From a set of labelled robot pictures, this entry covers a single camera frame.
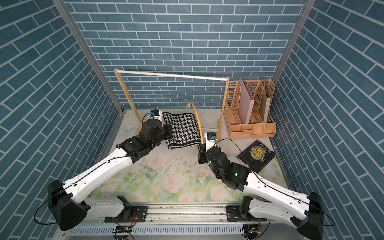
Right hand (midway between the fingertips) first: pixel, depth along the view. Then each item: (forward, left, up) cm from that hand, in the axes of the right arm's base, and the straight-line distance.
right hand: (201, 145), depth 71 cm
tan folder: (+32, -37, +2) cm, 49 cm away
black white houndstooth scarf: (+9, +10, -1) cm, 13 cm away
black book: (+9, -34, -24) cm, 43 cm away
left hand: (+8, +14, +3) cm, 16 cm away
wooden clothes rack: (+26, +48, -23) cm, 59 cm away
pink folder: (+29, -25, +3) cm, 39 cm away
